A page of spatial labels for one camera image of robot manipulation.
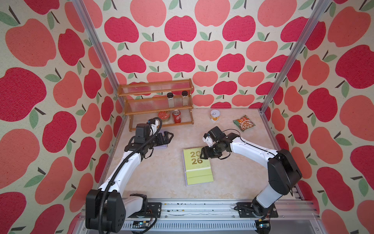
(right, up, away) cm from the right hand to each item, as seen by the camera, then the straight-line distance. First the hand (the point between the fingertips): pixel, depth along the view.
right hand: (205, 158), depth 86 cm
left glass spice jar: (-22, +39, +9) cm, 46 cm away
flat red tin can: (-29, +27, +25) cm, 47 cm away
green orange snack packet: (+33, +21, +22) cm, 45 cm away
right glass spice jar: (-12, +39, +12) cm, 42 cm away
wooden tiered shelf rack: (-46, +40, +31) cm, 69 cm away
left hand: (-22, +13, -4) cm, 26 cm away
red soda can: (-18, +26, +18) cm, 37 cm away
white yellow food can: (+11, +27, +25) cm, 39 cm away
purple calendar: (-23, +10, -14) cm, 29 cm away
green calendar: (-5, -6, -3) cm, 8 cm away
